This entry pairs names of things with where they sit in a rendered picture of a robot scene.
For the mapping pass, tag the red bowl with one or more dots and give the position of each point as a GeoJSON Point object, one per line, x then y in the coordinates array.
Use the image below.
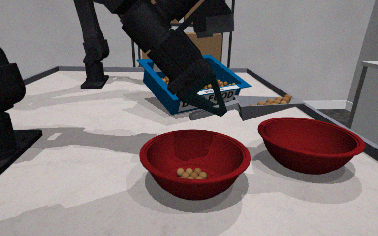
{"type": "Point", "coordinates": [309, 146]}
{"type": "Point", "coordinates": [222, 157]}

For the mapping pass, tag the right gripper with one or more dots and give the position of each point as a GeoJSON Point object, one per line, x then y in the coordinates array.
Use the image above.
{"type": "Point", "coordinates": [187, 84]}

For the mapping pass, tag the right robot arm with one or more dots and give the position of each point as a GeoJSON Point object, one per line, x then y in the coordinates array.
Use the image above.
{"type": "Point", "coordinates": [145, 25]}

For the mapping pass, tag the blue dog food box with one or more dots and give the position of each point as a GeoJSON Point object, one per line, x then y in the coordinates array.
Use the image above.
{"type": "Point", "coordinates": [153, 80]}

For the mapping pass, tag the grey table edge rim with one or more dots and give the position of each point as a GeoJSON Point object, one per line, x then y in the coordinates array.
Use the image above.
{"type": "Point", "coordinates": [371, 149]}

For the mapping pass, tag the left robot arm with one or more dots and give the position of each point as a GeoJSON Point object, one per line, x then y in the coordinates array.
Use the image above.
{"type": "Point", "coordinates": [95, 46]}

